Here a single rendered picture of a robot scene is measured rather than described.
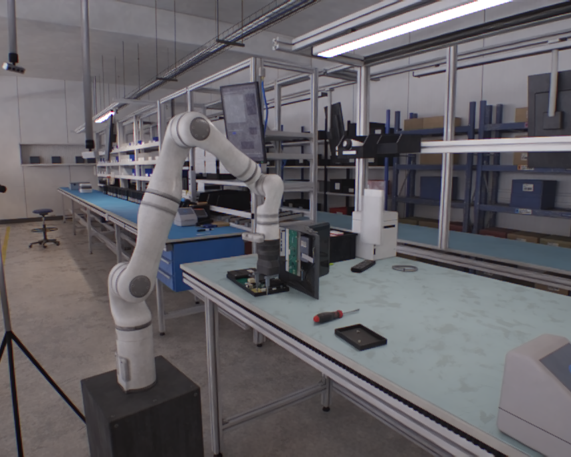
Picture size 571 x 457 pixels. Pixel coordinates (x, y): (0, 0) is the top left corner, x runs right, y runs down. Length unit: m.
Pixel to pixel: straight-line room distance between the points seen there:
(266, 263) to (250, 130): 1.47
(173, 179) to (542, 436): 0.91
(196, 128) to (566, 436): 0.95
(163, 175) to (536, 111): 2.31
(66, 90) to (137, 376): 11.65
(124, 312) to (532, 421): 0.88
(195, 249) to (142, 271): 1.88
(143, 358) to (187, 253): 1.82
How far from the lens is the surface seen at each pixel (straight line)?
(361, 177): 2.01
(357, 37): 1.48
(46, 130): 12.33
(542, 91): 2.85
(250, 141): 2.62
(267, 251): 1.25
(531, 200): 4.76
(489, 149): 1.57
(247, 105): 2.60
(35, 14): 6.47
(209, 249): 2.92
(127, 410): 1.08
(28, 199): 12.29
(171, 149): 1.10
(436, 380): 0.88
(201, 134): 1.05
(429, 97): 6.07
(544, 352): 0.72
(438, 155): 5.32
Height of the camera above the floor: 1.42
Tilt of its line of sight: 9 degrees down
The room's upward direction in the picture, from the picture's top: straight up
